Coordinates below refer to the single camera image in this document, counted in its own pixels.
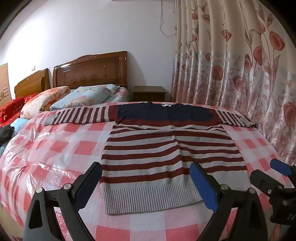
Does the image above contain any thin wall cable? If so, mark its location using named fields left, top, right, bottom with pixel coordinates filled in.
left=159, top=0, right=178, bottom=37

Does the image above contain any dark wooden nightstand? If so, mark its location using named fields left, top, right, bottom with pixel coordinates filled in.
left=132, top=86, right=167, bottom=103

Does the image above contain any dark cloth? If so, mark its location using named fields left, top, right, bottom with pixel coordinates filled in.
left=0, top=126, right=15, bottom=147

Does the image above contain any orange floral pillow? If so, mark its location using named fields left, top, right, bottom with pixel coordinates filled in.
left=20, top=86, right=71, bottom=120

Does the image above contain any cardboard box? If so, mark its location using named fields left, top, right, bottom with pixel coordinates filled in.
left=0, top=63, right=11, bottom=102

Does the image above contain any red grey striped sweater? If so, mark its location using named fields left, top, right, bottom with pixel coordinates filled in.
left=44, top=101, right=257, bottom=215

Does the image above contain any floral tulip curtain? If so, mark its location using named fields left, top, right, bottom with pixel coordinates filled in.
left=170, top=0, right=296, bottom=166

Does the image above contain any small wooden headboard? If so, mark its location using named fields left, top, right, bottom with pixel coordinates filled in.
left=14, top=68, right=51, bottom=99

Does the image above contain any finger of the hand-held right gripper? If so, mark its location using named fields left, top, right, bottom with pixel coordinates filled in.
left=270, top=159, right=296, bottom=177
left=249, top=169, right=286, bottom=200

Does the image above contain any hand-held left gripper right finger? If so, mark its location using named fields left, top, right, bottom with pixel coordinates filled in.
left=190, top=163, right=269, bottom=241

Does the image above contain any pink checked bed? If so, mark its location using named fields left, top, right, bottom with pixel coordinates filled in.
left=0, top=101, right=292, bottom=241

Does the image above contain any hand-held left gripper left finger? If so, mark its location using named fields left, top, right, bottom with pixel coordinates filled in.
left=23, top=161, right=102, bottom=241

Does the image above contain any plain light blue cloth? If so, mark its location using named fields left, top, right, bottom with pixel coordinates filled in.
left=10, top=118, right=29, bottom=132

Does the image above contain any light blue floral pillow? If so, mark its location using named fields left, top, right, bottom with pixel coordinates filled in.
left=50, top=84, right=121, bottom=111

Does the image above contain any red blanket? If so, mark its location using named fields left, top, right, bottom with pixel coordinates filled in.
left=0, top=93, right=40, bottom=127

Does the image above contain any large wooden headboard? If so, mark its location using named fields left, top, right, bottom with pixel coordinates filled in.
left=53, top=51, right=128, bottom=90

